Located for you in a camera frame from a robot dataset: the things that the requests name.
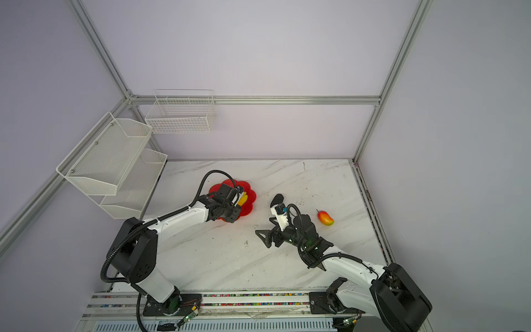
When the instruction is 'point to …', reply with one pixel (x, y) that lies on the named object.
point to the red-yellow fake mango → (325, 218)
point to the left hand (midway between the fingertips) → (230, 211)
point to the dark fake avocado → (277, 199)
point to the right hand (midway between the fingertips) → (263, 225)
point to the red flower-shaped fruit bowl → (247, 206)
